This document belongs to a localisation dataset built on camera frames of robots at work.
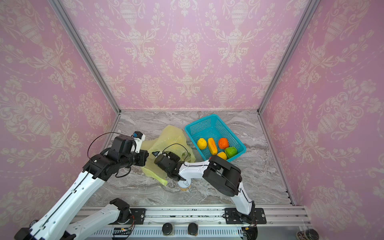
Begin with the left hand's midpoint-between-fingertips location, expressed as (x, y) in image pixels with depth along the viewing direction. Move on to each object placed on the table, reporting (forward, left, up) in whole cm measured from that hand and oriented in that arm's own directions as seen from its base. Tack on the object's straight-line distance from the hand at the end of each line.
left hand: (149, 155), depth 73 cm
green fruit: (+12, -44, -15) cm, 48 cm away
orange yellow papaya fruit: (+16, -33, -16) cm, 40 cm away
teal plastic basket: (+34, -35, -19) cm, 52 cm away
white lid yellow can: (-9, -17, -16) cm, 25 cm away
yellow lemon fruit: (+16, -27, -15) cm, 35 cm away
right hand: (+9, -7, -16) cm, 20 cm away
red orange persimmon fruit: (+17, -40, -14) cm, 46 cm away
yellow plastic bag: (+12, -10, -4) cm, 16 cm away
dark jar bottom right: (-29, -70, -10) cm, 76 cm away
